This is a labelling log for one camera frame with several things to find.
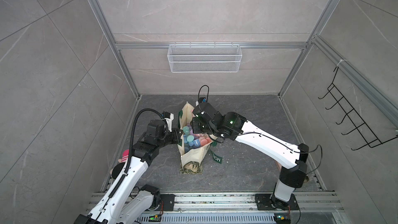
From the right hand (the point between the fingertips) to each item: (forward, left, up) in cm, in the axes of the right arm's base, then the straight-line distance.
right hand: (194, 123), depth 70 cm
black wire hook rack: (-11, -70, +4) cm, 71 cm away
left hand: (+1, +5, -6) cm, 8 cm away
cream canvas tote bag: (-10, 0, -12) cm, 16 cm away
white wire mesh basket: (+50, -6, +2) cm, 51 cm away
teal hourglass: (+2, +3, -17) cm, 17 cm away
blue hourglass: (0, 0, -19) cm, 19 cm away
